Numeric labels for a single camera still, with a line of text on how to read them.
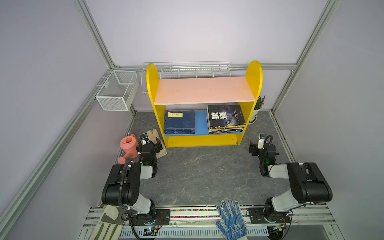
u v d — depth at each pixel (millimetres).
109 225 712
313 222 737
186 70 938
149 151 694
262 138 821
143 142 811
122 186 423
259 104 1019
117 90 944
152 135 1070
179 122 894
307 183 465
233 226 713
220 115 868
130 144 884
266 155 722
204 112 919
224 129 873
